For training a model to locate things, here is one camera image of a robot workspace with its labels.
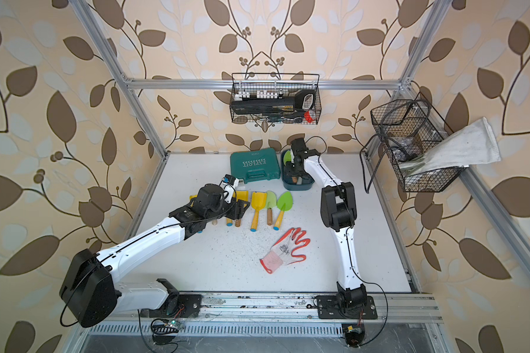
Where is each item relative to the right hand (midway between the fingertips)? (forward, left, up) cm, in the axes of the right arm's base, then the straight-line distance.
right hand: (293, 171), depth 106 cm
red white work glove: (-38, +7, -5) cm, 39 cm away
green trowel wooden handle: (-6, 0, 0) cm, 6 cm away
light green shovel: (-13, +11, -6) cm, 18 cm away
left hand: (-24, +21, +12) cm, 34 cm away
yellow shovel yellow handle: (-24, +29, -4) cm, 38 cm away
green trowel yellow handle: (-14, +5, -6) cm, 16 cm away
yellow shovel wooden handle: (-25, +26, -4) cm, 36 cm away
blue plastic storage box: (-6, -1, -1) cm, 7 cm away
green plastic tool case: (+5, +17, 0) cm, 17 cm away
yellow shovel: (-13, +17, -5) cm, 22 cm away
